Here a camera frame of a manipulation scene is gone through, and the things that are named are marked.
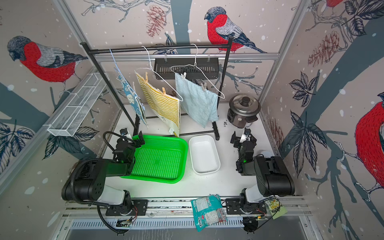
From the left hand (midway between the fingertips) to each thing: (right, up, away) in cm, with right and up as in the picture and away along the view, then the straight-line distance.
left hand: (136, 130), depth 90 cm
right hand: (+67, -1, +1) cm, 67 cm away
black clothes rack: (-6, +3, +13) cm, 14 cm away
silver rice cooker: (+68, +13, +3) cm, 69 cm away
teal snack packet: (+43, -37, -20) cm, 60 cm away
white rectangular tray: (+43, -17, +2) cm, 46 cm away
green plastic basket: (+15, -19, 0) cm, 24 cm away
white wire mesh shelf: (-26, +14, -13) cm, 32 cm away
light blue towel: (+37, +18, +1) cm, 41 cm away
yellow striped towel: (+18, +13, -4) cm, 23 cm away
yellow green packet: (+77, -38, -17) cm, 88 cm away
